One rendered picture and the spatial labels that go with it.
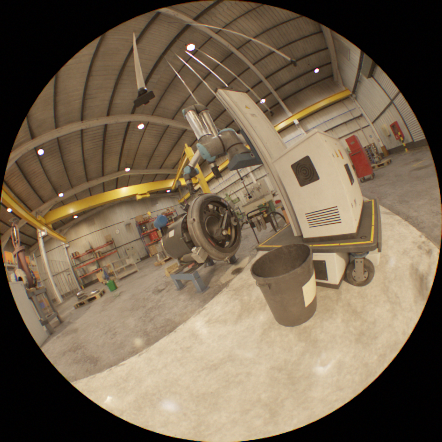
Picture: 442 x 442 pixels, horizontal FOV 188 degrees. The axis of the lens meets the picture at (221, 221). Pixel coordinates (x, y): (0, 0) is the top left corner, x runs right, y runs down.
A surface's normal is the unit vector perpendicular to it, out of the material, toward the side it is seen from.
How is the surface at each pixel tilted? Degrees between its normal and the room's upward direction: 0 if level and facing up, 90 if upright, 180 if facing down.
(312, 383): 0
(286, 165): 90
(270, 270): 87
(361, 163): 90
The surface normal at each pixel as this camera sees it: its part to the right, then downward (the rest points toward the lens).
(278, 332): -0.41, -0.91
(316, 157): -0.84, 0.38
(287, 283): -0.34, 0.22
